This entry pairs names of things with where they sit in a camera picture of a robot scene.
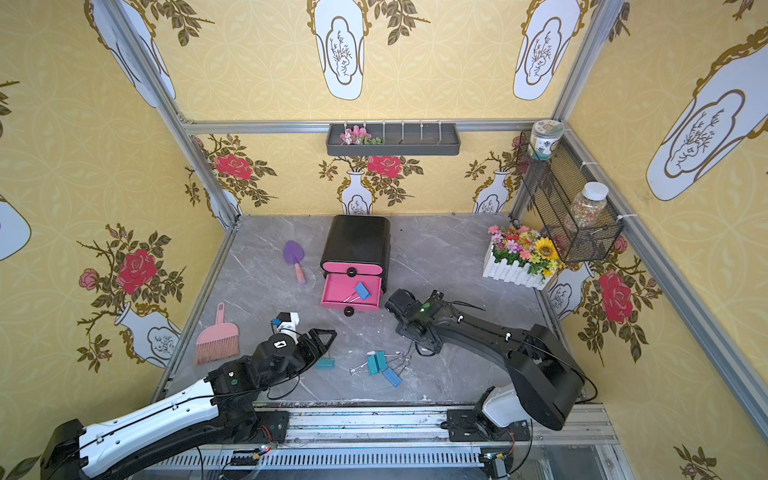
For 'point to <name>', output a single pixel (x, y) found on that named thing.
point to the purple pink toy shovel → (293, 254)
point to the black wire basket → (559, 194)
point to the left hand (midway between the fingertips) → (325, 334)
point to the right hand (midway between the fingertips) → (416, 329)
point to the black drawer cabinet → (355, 245)
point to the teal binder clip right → (381, 359)
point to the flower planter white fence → (522, 256)
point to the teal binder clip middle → (371, 362)
